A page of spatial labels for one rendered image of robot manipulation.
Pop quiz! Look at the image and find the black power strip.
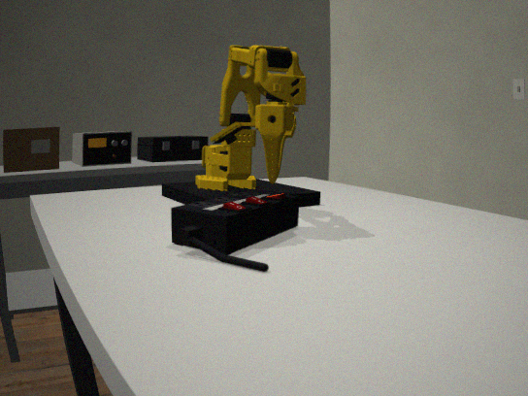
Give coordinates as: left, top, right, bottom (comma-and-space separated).
171, 191, 299, 272

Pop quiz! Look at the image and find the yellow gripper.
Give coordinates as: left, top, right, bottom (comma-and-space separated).
210, 101, 298, 184

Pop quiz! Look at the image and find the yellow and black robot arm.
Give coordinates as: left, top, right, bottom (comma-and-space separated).
195, 45, 306, 191

